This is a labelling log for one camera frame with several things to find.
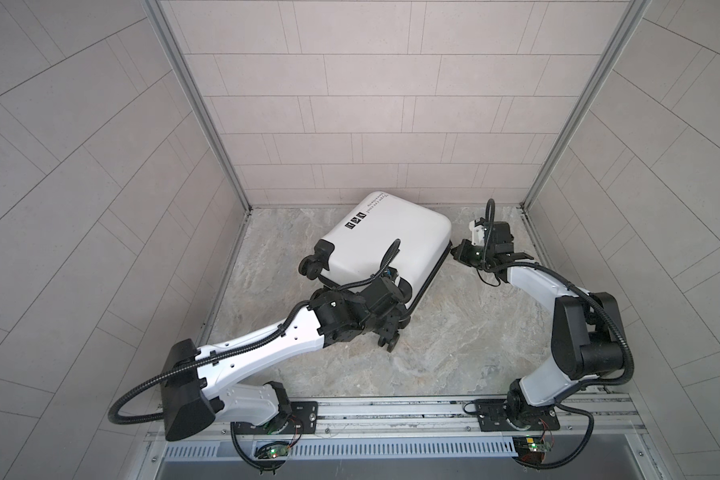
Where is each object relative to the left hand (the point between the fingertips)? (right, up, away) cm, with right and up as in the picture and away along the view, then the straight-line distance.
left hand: (401, 315), depth 72 cm
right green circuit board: (+31, -29, -4) cm, 43 cm away
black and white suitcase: (-1, +20, +15) cm, 25 cm away
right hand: (+17, +15, +20) cm, 31 cm away
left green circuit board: (-29, -28, -7) cm, 41 cm away
